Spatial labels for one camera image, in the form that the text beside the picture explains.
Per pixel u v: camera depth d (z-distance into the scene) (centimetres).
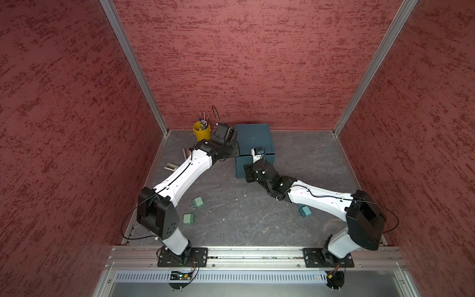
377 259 76
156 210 42
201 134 102
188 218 83
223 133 62
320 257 73
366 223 43
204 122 101
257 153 73
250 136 87
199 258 75
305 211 84
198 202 87
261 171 61
